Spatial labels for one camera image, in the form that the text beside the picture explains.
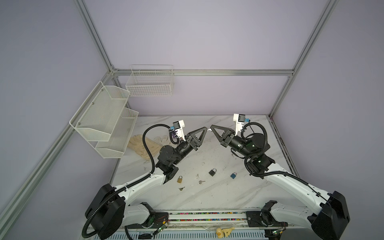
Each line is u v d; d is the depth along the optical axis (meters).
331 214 0.38
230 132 0.58
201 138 0.63
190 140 0.58
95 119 0.88
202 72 0.93
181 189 0.84
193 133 0.61
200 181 0.86
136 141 1.05
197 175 0.88
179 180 0.87
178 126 0.60
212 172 0.90
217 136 0.61
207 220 0.75
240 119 0.58
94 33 0.75
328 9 0.69
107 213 0.40
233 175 0.88
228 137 0.56
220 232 0.69
